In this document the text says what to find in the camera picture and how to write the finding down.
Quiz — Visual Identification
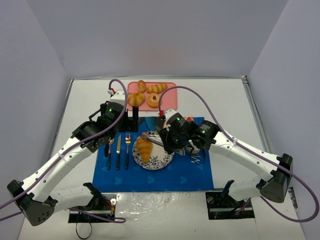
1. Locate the striped croissant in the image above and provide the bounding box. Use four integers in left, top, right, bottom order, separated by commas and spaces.
146, 83, 168, 94
136, 137, 153, 164

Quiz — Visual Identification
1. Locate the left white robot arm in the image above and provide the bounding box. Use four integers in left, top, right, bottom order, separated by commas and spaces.
7, 101, 139, 226

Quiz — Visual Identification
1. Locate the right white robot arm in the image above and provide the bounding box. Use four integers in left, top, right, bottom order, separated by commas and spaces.
158, 109, 293, 203

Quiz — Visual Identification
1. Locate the round striped bun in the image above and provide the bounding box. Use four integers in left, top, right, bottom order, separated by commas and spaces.
127, 91, 145, 107

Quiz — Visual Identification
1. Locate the sugared donut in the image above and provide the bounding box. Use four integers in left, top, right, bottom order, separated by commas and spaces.
146, 93, 160, 108

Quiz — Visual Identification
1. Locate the metal cup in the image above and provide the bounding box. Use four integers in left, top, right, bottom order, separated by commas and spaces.
186, 146, 200, 155

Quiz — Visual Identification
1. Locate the small round bun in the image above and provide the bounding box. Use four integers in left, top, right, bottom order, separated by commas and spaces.
136, 80, 147, 93

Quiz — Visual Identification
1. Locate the blue floral plate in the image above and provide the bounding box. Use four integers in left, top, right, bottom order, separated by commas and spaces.
132, 131, 174, 171

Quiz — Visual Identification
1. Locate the blue cartoon placemat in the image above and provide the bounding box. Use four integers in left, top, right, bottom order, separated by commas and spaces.
93, 116, 214, 193

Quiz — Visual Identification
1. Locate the gold fork green handle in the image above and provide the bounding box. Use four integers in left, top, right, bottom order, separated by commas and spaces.
124, 133, 131, 170

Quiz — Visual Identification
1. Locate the gold knife green handle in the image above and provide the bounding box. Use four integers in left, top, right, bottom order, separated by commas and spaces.
116, 135, 122, 171

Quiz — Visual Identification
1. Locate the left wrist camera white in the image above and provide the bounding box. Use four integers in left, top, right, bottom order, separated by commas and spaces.
107, 88, 128, 105

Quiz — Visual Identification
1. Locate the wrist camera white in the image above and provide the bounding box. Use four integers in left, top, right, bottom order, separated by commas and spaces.
158, 109, 177, 121
107, 88, 128, 105

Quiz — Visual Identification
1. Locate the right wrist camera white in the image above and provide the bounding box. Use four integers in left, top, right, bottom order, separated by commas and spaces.
158, 109, 177, 121

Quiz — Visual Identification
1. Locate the gold spoon green handle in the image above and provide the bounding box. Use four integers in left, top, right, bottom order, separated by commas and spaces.
106, 139, 114, 170

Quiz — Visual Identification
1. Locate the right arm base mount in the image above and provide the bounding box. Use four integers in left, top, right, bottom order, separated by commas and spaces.
205, 190, 255, 220

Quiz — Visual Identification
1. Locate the aluminium rail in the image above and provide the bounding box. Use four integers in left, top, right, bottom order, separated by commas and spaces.
241, 75, 298, 210

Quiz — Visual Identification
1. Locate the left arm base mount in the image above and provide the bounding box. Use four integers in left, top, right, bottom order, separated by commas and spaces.
68, 193, 117, 224

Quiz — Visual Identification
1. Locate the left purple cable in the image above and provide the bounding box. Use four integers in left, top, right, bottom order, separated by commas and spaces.
0, 78, 130, 224

